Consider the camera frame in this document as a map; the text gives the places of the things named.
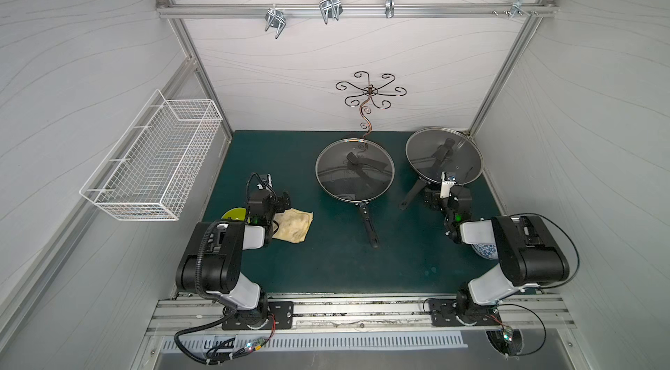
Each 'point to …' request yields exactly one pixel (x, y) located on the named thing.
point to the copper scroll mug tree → (368, 92)
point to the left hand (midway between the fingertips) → (273, 191)
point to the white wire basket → (151, 171)
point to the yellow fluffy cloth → (292, 225)
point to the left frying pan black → (356, 170)
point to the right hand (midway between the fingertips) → (441, 187)
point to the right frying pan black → (420, 184)
